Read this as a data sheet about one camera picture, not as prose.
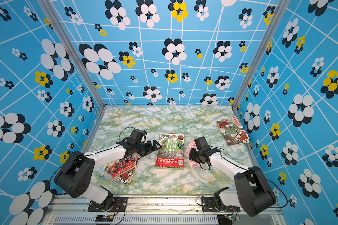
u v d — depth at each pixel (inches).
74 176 17.5
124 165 33.5
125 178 31.9
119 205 28.7
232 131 40.3
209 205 28.5
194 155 31.6
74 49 34.1
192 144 34.2
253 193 16.3
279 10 27.3
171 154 35.0
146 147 31.2
